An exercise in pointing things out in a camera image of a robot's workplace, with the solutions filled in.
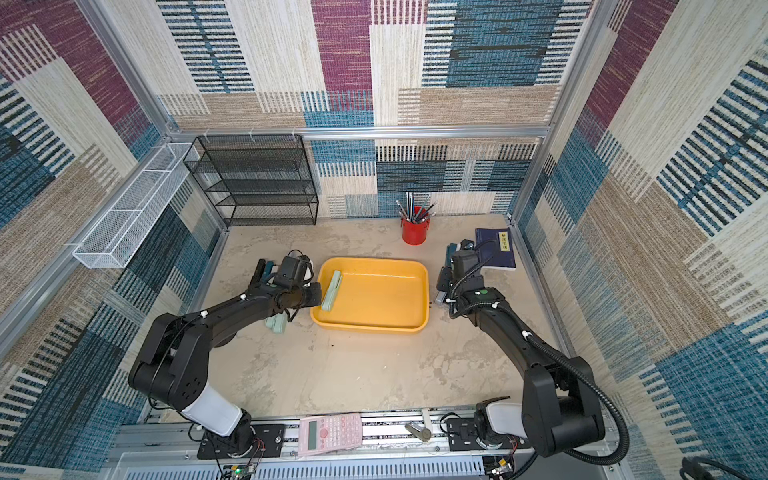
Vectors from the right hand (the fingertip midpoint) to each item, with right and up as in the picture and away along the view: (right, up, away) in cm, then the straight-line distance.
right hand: (450, 277), depth 89 cm
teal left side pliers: (-58, 0, +13) cm, 60 cm away
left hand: (-39, -6, +5) cm, 39 cm away
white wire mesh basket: (-83, +9, -19) cm, 86 cm away
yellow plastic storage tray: (-19, -6, +8) cm, 22 cm away
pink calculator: (-34, -37, -15) cm, 52 cm away
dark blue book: (+22, +5, +18) cm, 29 cm away
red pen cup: (-8, +14, +25) cm, 30 cm away
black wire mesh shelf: (-65, +33, +20) cm, 76 cm away
